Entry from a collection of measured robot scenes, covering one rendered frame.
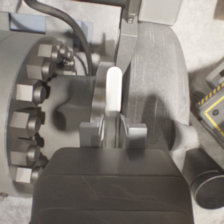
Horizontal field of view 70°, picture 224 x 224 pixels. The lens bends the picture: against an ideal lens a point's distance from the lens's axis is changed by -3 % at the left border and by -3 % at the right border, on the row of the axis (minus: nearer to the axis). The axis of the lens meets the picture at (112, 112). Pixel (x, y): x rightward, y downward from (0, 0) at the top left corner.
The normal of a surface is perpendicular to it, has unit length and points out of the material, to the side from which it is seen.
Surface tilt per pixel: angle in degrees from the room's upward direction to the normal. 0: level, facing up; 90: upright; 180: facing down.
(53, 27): 0
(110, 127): 5
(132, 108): 42
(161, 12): 22
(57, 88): 55
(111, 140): 5
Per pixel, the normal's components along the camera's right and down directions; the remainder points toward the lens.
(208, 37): 0.00, 0.34
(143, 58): -0.47, -0.37
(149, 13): -0.05, 0.67
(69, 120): -0.02, -0.04
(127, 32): 0.09, -0.49
